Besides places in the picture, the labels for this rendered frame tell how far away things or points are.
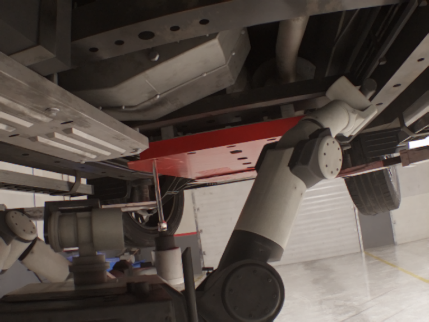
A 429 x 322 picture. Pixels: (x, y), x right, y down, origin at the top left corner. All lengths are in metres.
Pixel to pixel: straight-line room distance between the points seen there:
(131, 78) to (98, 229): 0.42
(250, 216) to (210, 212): 9.26
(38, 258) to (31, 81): 0.41
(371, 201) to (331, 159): 1.55
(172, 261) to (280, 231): 0.61
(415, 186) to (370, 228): 1.70
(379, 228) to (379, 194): 7.79
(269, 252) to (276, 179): 0.12
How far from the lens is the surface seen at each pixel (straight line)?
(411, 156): 1.49
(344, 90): 0.86
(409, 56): 0.77
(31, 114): 0.69
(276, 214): 0.56
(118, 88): 0.87
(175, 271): 1.13
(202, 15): 0.61
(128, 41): 0.66
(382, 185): 2.10
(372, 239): 9.89
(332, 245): 9.76
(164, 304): 0.37
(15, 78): 0.57
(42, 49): 0.54
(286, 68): 1.10
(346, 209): 9.77
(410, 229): 10.26
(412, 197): 10.27
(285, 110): 1.10
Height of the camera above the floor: 1.37
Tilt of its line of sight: 11 degrees up
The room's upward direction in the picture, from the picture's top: 8 degrees counter-clockwise
